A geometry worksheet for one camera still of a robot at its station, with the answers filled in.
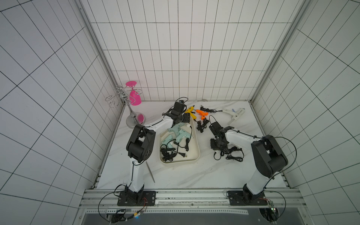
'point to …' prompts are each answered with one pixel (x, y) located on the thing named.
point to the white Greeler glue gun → (236, 114)
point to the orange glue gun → (202, 113)
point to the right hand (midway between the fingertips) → (210, 148)
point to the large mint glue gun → (176, 129)
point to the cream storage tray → (179, 144)
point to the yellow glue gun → (190, 109)
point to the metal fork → (150, 171)
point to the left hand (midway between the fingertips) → (184, 118)
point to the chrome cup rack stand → (134, 119)
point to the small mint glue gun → (183, 133)
